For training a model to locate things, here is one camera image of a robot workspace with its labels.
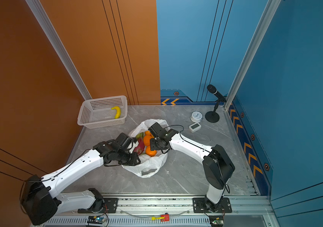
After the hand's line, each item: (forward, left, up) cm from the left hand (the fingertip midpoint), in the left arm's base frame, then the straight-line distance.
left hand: (140, 160), depth 78 cm
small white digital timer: (+29, -35, -8) cm, 46 cm away
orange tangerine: (+18, -1, -6) cm, 19 cm away
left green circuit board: (-26, +20, -12) cm, 35 cm away
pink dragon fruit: (+9, +2, -4) cm, 11 cm away
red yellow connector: (-25, -14, -9) cm, 30 cm away
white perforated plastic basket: (+46, +38, -10) cm, 61 cm away
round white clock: (+39, -38, -7) cm, 55 cm away
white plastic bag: (-4, -5, +2) cm, 7 cm away
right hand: (+10, -6, -1) cm, 11 cm away
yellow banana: (+44, +25, -8) cm, 51 cm away
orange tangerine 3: (+15, -3, +5) cm, 16 cm away
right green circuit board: (-26, -40, -12) cm, 49 cm away
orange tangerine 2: (+9, -4, -7) cm, 12 cm away
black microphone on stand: (+40, -52, -8) cm, 66 cm away
